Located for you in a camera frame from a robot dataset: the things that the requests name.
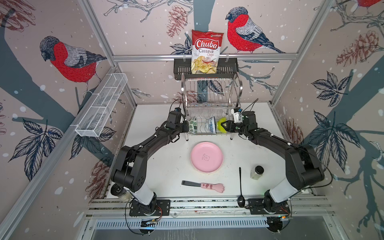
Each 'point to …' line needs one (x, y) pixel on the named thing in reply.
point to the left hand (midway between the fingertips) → (186, 123)
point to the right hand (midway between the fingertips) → (222, 125)
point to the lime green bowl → (219, 125)
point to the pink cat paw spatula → (219, 187)
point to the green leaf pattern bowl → (193, 125)
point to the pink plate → (207, 157)
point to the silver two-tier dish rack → (208, 101)
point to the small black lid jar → (256, 172)
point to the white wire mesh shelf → (93, 121)
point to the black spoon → (241, 201)
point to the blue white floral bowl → (211, 125)
